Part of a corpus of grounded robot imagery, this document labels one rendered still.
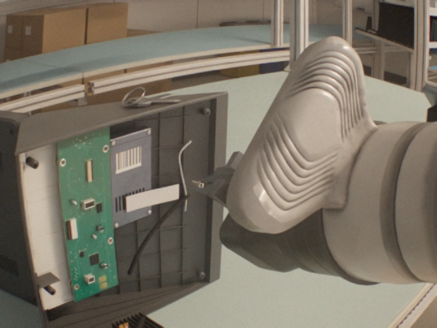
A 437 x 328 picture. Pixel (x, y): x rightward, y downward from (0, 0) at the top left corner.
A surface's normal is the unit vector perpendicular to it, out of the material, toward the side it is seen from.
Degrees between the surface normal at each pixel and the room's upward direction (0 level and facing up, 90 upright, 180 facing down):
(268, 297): 0
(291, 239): 105
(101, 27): 90
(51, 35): 90
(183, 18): 90
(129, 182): 90
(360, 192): 73
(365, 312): 0
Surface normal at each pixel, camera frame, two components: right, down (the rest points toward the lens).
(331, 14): -0.70, 0.23
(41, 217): 0.74, 0.26
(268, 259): -0.33, 0.77
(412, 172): -0.86, -0.39
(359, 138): 0.32, -0.09
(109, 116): 0.03, -0.93
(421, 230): -0.88, 0.27
